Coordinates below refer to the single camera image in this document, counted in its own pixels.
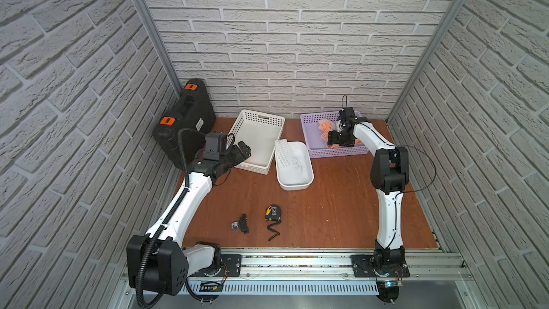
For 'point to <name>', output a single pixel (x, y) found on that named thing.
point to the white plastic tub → (301, 174)
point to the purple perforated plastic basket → (317, 126)
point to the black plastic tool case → (192, 113)
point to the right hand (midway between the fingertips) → (341, 141)
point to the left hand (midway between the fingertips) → (246, 149)
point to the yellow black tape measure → (274, 212)
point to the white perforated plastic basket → (260, 132)
